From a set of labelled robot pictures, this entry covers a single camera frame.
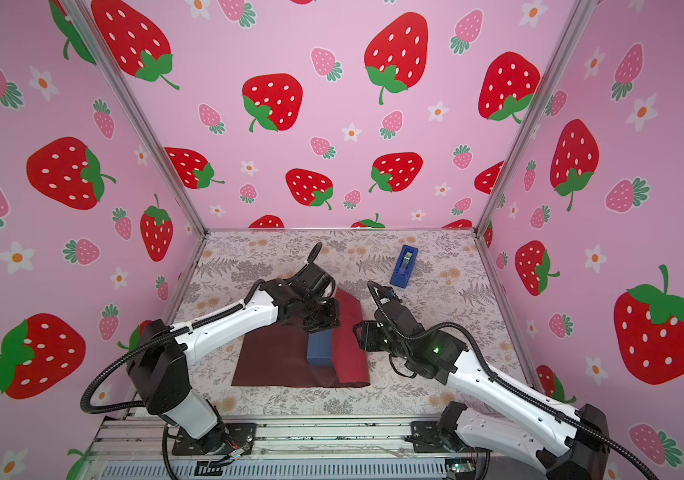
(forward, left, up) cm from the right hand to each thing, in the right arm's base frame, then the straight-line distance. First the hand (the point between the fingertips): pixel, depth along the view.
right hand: (356, 328), depth 73 cm
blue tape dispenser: (+33, -13, -14) cm, 38 cm away
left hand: (+4, +3, -5) cm, 8 cm away
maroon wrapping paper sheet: (-2, +25, -18) cm, 31 cm away
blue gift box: (-2, +10, -11) cm, 15 cm away
